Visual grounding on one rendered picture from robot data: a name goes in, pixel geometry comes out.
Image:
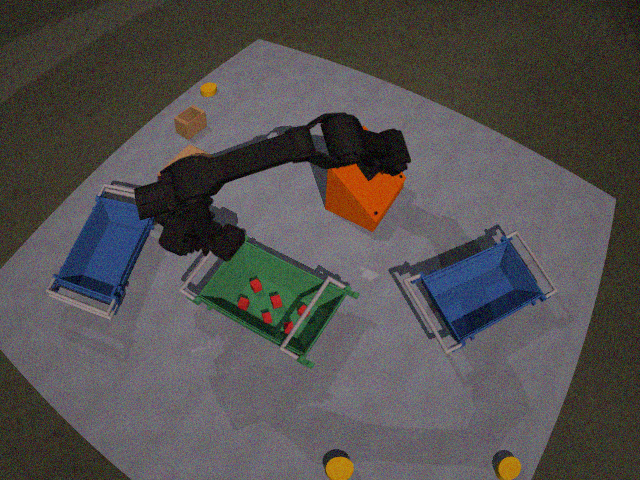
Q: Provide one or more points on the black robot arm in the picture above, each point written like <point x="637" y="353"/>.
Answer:
<point x="186" y="184"/>

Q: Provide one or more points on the yellow cylinder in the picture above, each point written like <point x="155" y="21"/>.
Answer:
<point x="208" y="89"/>
<point x="508" y="469"/>
<point x="339" y="468"/>

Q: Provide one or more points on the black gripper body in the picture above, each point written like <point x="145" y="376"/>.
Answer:
<point x="224" y="243"/>

